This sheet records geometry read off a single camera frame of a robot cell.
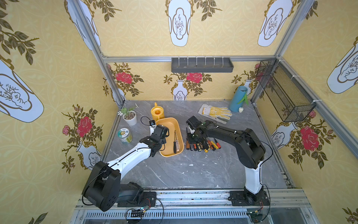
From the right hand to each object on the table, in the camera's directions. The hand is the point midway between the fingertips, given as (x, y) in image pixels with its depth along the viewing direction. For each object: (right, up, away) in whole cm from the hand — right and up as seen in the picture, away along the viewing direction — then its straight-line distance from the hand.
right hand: (192, 138), depth 95 cm
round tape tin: (-44, +2, -5) cm, 45 cm away
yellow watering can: (-26, +18, +11) cm, 33 cm away
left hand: (-25, +3, -7) cm, 26 cm away
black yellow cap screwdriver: (+8, -5, -5) cm, 11 cm away
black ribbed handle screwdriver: (-12, -3, -3) cm, 12 cm away
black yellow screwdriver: (+11, -5, -3) cm, 12 cm away
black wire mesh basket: (+51, +22, -21) cm, 59 cm away
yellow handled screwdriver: (+15, -4, -2) cm, 16 cm away
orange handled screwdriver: (+2, -5, -4) cm, 7 cm away
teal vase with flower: (+35, +30, +5) cm, 46 cm away
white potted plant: (-45, +15, +6) cm, 48 cm away
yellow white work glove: (+22, +16, +15) cm, 31 cm away
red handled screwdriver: (+17, -4, -1) cm, 18 cm away
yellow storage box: (-13, +10, -1) cm, 17 cm away
